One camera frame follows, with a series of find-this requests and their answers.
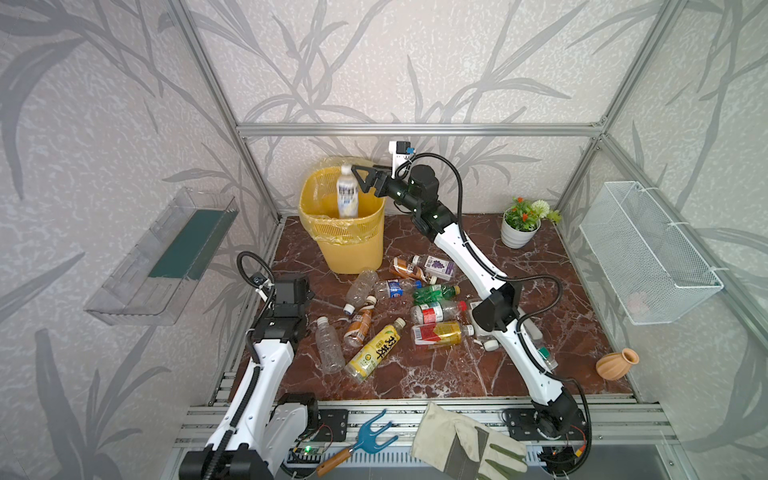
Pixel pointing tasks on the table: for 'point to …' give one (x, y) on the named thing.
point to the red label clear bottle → (436, 312)
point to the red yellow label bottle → (441, 334)
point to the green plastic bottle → (435, 294)
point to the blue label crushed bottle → (396, 288)
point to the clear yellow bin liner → (319, 209)
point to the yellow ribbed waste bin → (343, 245)
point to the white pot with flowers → (520, 222)
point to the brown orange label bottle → (359, 326)
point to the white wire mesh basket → (651, 263)
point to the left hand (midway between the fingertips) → (291, 284)
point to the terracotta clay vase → (616, 365)
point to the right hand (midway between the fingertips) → (365, 156)
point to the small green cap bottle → (546, 355)
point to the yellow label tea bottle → (370, 357)
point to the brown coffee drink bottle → (405, 268)
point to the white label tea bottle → (348, 193)
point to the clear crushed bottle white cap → (360, 290)
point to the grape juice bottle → (435, 267)
